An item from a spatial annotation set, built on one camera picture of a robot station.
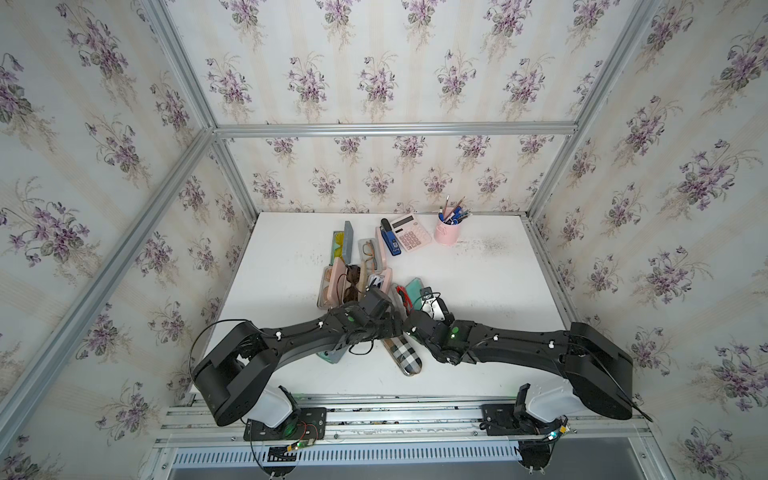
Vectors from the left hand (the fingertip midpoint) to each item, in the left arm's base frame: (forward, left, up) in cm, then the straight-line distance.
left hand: (396, 329), depth 85 cm
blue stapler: (+37, +1, -2) cm, 37 cm away
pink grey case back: (+27, +5, +3) cm, 28 cm away
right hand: (+2, -12, +2) cm, 12 cm away
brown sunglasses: (+19, +14, -1) cm, 23 cm away
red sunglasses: (+11, -3, -1) cm, 11 cm away
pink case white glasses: (+15, +4, +3) cm, 16 cm away
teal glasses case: (-7, +18, -4) cm, 20 cm away
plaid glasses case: (-6, -1, 0) cm, 6 cm away
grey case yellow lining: (+32, +18, +2) cm, 36 cm away
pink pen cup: (+35, -20, +2) cm, 40 cm away
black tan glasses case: (-1, -9, +14) cm, 17 cm away
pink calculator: (+38, -7, -1) cm, 39 cm away
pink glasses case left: (+13, +20, +3) cm, 24 cm away
